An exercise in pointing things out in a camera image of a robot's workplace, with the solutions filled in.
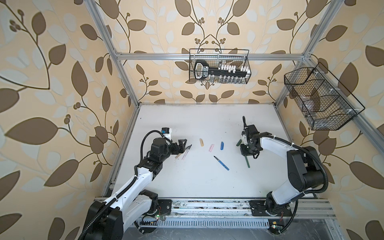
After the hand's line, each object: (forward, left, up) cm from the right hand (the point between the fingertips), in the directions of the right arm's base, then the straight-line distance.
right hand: (245, 154), depth 92 cm
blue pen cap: (+7, +14, -1) cm, 15 cm away
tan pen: (+1, +42, -2) cm, 42 cm away
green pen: (-4, 0, -1) cm, 5 cm away
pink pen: (+2, +38, -1) cm, 38 cm away
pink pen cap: (+5, +21, -1) cm, 22 cm away
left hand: (+3, +40, +15) cm, 42 cm away
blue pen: (-4, +17, -2) cm, 17 cm away
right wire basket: (+8, -34, +33) cm, 48 cm away
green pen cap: (+9, +2, -1) cm, 9 cm away
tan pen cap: (+10, +27, -1) cm, 29 cm away
